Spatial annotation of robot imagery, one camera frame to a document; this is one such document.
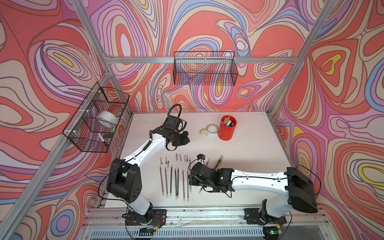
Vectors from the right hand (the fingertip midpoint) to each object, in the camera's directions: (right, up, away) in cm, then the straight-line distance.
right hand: (189, 181), depth 76 cm
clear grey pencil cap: (-15, +7, +18) cm, 24 cm away
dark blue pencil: (-11, -4, +11) cm, 16 cm away
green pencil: (-13, -5, +9) cm, 17 cm away
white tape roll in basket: (-42, +34, -1) cm, 54 cm away
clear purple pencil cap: (-9, +8, +20) cm, 24 cm away
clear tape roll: (+17, +27, +36) cm, 48 cm away
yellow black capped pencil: (+19, +6, +17) cm, 26 cm away
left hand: (+1, +20, +10) cm, 22 cm away
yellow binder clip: (+9, +25, +32) cm, 42 cm away
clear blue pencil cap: (-18, +7, +18) cm, 26 cm away
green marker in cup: (+26, +33, +23) cm, 48 cm away
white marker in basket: (-44, +23, -2) cm, 50 cm away
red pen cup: (+26, +27, +26) cm, 45 cm away
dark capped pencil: (-7, -5, +9) cm, 12 cm away
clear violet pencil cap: (-6, +8, +20) cm, 22 cm away
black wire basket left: (-51, +30, +3) cm, 59 cm away
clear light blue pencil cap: (-14, +5, +17) cm, 22 cm away
